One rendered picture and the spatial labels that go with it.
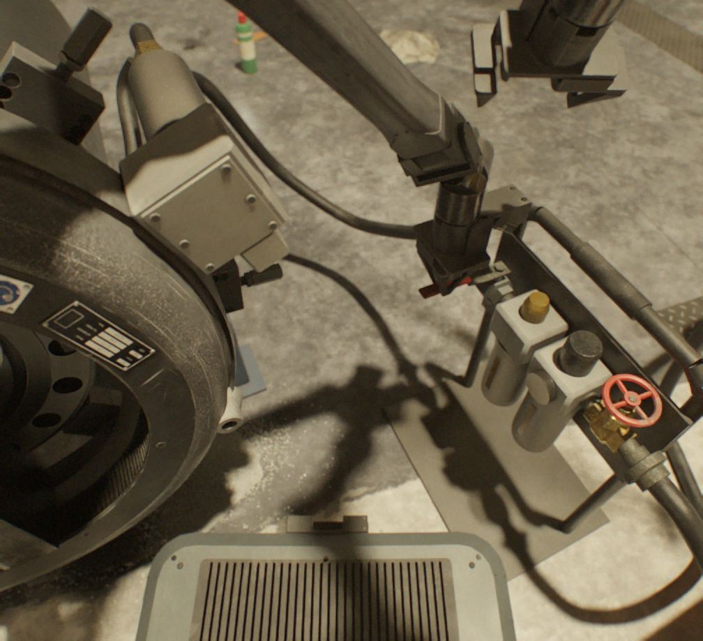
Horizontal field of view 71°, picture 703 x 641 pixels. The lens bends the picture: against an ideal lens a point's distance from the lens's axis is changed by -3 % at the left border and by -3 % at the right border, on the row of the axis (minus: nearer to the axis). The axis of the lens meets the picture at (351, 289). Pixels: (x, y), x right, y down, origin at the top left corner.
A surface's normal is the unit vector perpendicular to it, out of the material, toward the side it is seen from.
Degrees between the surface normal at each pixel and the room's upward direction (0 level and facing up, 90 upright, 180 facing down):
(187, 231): 90
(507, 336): 90
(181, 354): 88
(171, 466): 90
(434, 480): 0
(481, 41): 30
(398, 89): 63
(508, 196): 0
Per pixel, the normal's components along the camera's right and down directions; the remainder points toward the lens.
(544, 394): -0.91, 0.32
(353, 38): 0.83, -0.06
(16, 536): 0.42, 0.69
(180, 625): 0.00, -0.65
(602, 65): 0.00, -0.18
